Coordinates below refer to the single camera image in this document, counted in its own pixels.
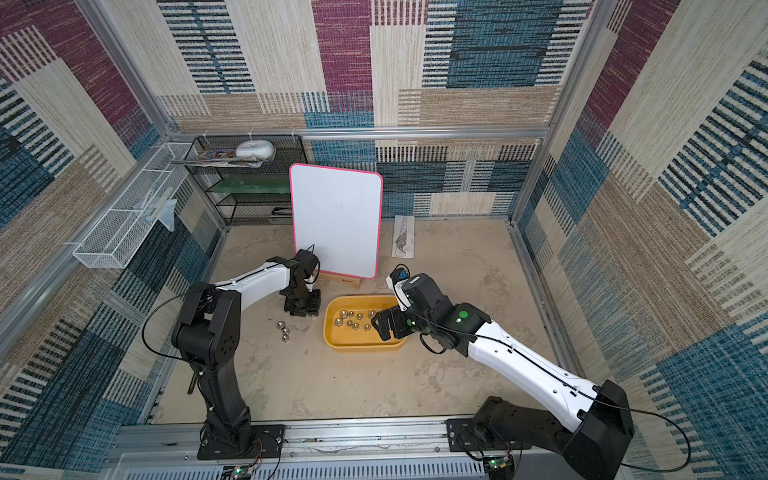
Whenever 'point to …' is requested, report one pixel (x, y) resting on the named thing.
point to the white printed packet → (403, 237)
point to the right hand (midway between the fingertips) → (386, 313)
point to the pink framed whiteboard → (337, 210)
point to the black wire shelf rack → (248, 177)
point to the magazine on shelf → (225, 158)
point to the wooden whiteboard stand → (338, 278)
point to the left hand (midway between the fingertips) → (313, 311)
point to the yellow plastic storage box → (345, 337)
